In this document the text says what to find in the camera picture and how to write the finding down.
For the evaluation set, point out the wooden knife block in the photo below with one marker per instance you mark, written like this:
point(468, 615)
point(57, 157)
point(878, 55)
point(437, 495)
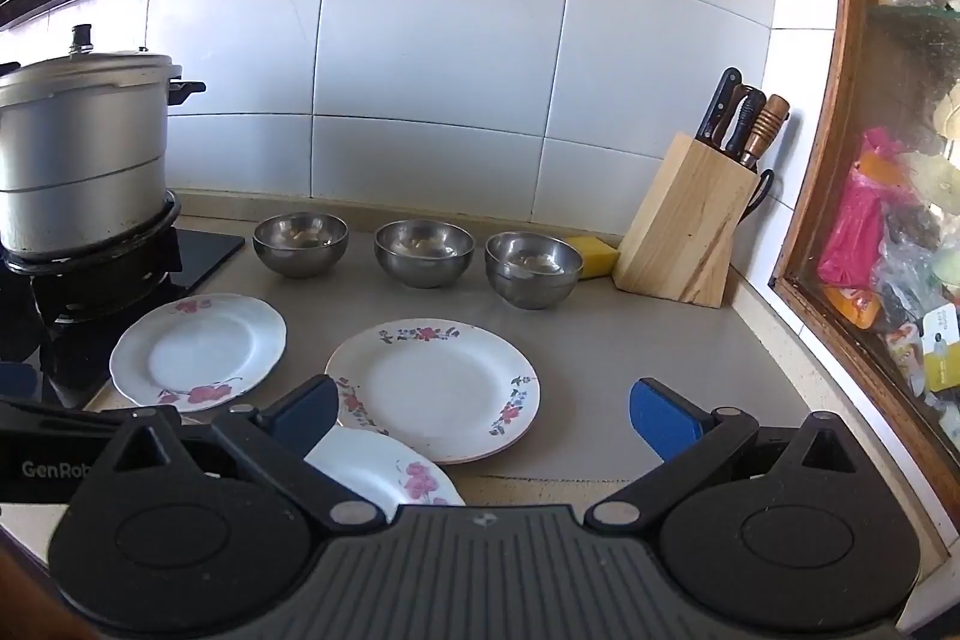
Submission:
point(686, 227)

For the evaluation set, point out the white plate multicoloured floral rim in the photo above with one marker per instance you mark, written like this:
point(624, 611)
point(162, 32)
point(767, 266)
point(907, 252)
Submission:
point(439, 385)

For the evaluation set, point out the black gas stove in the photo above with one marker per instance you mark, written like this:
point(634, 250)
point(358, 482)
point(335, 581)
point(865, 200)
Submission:
point(206, 254)

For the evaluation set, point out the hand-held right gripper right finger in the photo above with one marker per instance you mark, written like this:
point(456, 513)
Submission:
point(664, 419)

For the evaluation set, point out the person's left forearm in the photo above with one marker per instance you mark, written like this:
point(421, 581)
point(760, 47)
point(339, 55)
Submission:
point(26, 602)

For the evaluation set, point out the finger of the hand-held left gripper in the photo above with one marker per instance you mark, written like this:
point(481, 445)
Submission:
point(75, 416)
point(16, 380)

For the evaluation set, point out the white yellow label packet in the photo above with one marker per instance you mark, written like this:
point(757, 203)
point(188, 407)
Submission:
point(943, 347)

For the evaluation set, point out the aluminium pressure cooker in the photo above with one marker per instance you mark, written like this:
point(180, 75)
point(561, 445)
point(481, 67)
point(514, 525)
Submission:
point(75, 160)

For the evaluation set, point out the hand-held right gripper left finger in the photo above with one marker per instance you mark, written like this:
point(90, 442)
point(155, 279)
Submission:
point(304, 411)

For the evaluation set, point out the pink plastic bag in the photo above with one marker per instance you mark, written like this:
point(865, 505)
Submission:
point(851, 227)

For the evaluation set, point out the white plate pink flowers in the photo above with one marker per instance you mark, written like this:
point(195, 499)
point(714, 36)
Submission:
point(375, 471)
point(199, 351)

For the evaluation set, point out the yellow green sponge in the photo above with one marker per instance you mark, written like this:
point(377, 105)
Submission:
point(596, 257)

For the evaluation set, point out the wooden glass cabinet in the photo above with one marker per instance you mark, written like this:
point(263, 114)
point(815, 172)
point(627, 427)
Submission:
point(832, 85)

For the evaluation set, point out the orange packet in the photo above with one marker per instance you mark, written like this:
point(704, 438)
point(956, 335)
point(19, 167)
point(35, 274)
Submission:
point(851, 304)

